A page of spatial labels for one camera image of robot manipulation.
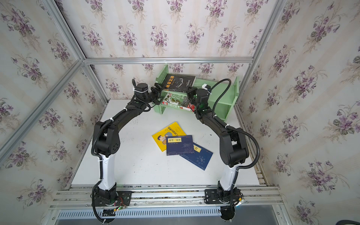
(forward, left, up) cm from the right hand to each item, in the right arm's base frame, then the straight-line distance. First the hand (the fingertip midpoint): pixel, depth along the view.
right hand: (192, 84), depth 86 cm
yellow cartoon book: (-21, +21, -30) cm, 42 cm away
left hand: (+2, +18, -5) cm, 18 cm away
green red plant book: (+3, +10, -16) cm, 19 cm away
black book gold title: (+4, +8, -2) cm, 9 cm away
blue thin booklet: (-35, -6, -30) cm, 46 cm away
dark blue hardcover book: (-26, +8, -30) cm, 41 cm away
